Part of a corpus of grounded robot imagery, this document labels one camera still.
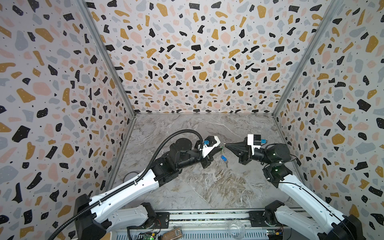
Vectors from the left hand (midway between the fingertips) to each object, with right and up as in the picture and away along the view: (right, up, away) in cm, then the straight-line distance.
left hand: (222, 145), depth 61 cm
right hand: (+2, 0, -2) cm, 3 cm away
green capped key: (0, -1, 0) cm, 1 cm away
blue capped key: (+6, -14, +35) cm, 38 cm away
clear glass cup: (+8, -42, +11) cm, 44 cm away
